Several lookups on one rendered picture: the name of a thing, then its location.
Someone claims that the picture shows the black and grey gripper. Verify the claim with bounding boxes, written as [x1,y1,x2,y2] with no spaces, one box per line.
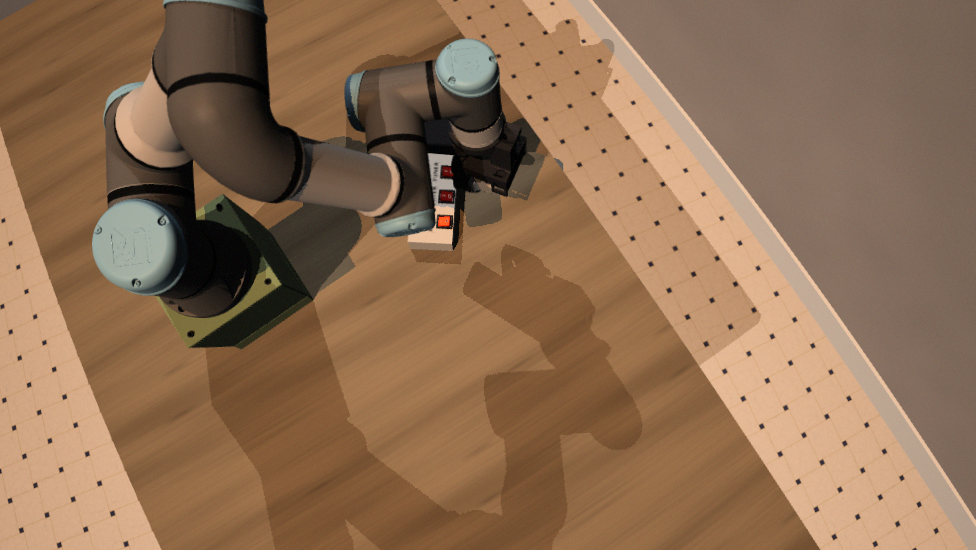
[448,111,526,197]

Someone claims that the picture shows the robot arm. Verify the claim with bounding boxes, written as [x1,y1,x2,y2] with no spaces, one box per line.
[92,0,503,318]

